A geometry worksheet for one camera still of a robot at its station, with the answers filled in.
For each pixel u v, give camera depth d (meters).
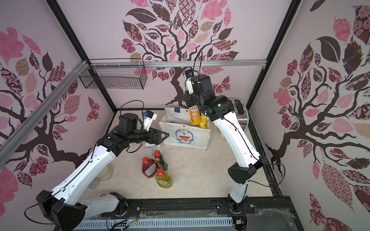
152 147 0.85
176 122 0.82
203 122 0.82
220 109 0.43
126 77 0.81
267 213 0.72
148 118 0.63
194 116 0.75
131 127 0.55
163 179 0.72
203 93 0.46
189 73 0.53
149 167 0.76
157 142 0.62
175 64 0.93
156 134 0.62
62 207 0.37
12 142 0.50
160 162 0.77
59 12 0.69
